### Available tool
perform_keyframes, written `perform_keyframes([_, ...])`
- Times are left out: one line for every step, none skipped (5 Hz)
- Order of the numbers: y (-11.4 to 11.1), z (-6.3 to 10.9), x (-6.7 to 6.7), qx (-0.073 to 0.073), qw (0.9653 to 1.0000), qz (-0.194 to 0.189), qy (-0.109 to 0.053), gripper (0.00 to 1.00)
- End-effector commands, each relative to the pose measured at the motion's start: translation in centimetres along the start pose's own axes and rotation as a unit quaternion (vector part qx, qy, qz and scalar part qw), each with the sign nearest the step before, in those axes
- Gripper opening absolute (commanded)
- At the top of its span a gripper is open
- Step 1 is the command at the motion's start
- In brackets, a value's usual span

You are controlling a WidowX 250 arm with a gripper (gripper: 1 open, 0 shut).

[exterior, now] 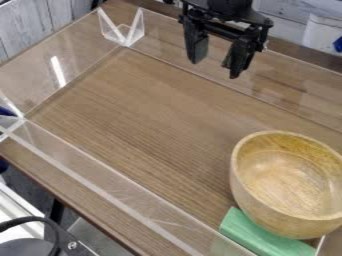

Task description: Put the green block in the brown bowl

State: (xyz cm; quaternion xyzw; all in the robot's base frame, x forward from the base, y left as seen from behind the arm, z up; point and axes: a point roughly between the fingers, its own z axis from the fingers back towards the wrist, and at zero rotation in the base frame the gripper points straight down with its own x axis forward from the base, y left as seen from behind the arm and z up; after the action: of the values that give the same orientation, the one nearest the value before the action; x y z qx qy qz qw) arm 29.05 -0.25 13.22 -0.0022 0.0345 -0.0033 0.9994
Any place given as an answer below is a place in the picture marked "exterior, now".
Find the white cabinet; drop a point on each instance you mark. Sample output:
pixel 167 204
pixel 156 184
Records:
pixel 323 34

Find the clear acrylic enclosure wall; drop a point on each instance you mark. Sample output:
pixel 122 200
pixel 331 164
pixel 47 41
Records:
pixel 124 129

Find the black table leg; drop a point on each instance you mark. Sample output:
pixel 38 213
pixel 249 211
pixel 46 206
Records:
pixel 56 211

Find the brown wooden bowl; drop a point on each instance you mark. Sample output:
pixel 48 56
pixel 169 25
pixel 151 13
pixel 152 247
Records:
pixel 286 183

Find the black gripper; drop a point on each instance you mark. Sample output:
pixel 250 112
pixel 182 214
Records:
pixel 233 20

